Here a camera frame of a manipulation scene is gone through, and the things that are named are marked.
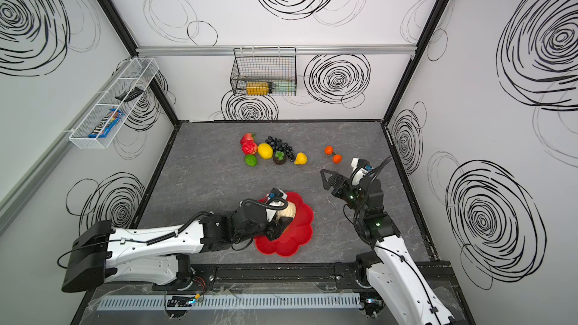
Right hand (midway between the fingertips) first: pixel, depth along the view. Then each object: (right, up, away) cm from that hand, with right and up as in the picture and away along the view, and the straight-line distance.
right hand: (327, 174), depth 76 cm
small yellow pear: (-8, +3, +25) cm, 27 cm away
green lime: (-31, +3, +24) cm, 39 cm away
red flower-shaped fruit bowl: (-10, -23, +6) cm, 26 cm away
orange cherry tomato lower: (+9, +3, +26) cm, 27 cm away
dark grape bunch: (-19, +10, +29) cm, 36 cm away
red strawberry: (-33, +12, +32) cm, 48 cm away
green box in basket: (-15, +33, +11) cm, 37 cm away
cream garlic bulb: (-13, -10, -6) cm, 18 cm away
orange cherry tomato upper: (+5, +7, +29) cm, 30 cm away
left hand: (-13, -14, -3) cm, 19 cm away
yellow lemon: (-25, +7, +28) cm, 38 cm away
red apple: (-32, +9, +26) cm, 42 cm away
